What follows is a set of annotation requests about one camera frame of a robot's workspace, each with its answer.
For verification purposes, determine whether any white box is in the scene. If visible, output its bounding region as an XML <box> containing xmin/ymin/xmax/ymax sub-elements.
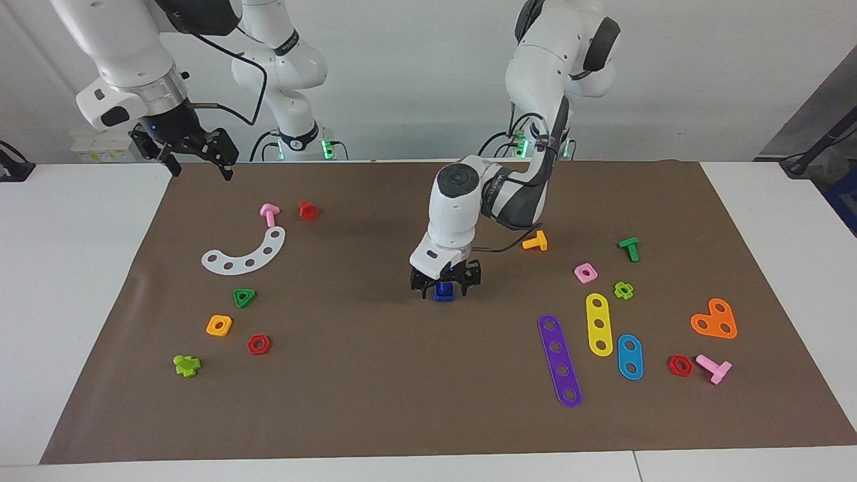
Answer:
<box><xmin>70</xmin><ymin>131</ymin><xmax>140</xmax><ymax>163</ymax></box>

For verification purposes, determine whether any brown table mat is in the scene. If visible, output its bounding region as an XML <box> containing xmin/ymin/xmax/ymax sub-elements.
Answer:
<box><xmin>39</xmin><ymin>159</ymin><xmax>857</xmax><ymax>465</ymax></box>

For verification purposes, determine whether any white curved five-hole plate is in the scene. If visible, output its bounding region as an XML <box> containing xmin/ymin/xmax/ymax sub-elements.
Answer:
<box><xmin>201</xmin><ymin>226</ymin><xmax>287</xmax><ymax>276</ymax></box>

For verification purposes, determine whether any purple four-hole plate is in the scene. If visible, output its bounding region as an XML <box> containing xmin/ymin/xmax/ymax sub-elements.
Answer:
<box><xmin>538</xmin><ymin>314</ymin><xmax>583</xmax><ymax>408</ymax></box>

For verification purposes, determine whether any yellow three-hole plate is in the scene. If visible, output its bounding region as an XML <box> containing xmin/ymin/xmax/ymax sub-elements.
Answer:
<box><xmin>585</xmin><ymin>293</ymin><xmax>614</xmax><ymax>357</ymax></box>

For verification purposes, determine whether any black table clamp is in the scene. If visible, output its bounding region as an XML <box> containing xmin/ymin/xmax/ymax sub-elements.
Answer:
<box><xmin>0</xmin><ymin>139</ymin><xmax>35</xmax><ymax>183</ymax></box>

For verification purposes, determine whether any blue two-hole plate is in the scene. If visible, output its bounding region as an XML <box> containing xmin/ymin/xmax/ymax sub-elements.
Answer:
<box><xmin>617</xmin><ymin>334</ymin><xmax>644</xmax><ymax>381</ymax></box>

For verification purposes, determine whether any orange three-hole corner plate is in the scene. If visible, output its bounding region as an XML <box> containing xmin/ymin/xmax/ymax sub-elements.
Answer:
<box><xmin>690</xmin><ymin>298</ymin><xmax>738</xmax><ymax>340</ymax></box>

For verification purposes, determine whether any blue crate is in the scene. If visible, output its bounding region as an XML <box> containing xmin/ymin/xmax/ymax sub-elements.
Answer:
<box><xmin>824</xmin><ymin>171</ymin><xmax>857</xmax><ymax>238</ymax></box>

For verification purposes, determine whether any black stand pole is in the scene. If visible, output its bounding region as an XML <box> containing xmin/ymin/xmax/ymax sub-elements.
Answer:
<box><xmin>780</xmin><ymin>107</ymin><xmax>857</xmax><ymax>178</ymax></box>

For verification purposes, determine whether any black right base cable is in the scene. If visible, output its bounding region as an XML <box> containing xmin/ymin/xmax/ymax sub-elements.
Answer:
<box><xmin>250</xmin><ymin>131</ymin><xmax>277</xmax><ymax>163</ymax></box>

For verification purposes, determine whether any black base cable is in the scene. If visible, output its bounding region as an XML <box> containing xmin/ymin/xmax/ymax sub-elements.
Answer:
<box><xmin>477</xmin><ymin>131</ymin><xmax>530</xmax><ymax>159</ymax></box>
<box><xmin>250</xmin><ymin>131</ymin><xmax>277</xmax><ymax>163</ymax></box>

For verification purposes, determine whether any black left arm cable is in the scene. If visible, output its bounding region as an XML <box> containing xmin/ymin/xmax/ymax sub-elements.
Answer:
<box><xmin>469</xmin><ymin>110</ymin><xmax>570</xmax><ymax>254</ymax></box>

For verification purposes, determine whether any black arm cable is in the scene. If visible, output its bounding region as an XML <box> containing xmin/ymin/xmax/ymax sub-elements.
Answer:
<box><xmin>177</xmin><ymin>30</ymin><xmax>268</xmax><ymax>128</ymax></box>
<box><xmin>469</xmin><ymin>110</ymin><xmax>570</xmax><ymax>254</ymax></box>

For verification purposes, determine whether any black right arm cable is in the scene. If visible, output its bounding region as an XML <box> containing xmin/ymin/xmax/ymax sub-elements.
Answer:
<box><xmin>177</xmin><ymin>30</ymin><xmax>268</xmax><ymax>128</ymax></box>

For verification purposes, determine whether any black left base cable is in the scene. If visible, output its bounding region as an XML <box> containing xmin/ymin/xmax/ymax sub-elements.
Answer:
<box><xmin>477</xmin><ymin>131</ymin><xmax>530</xmax><ymax>159</ymax></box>

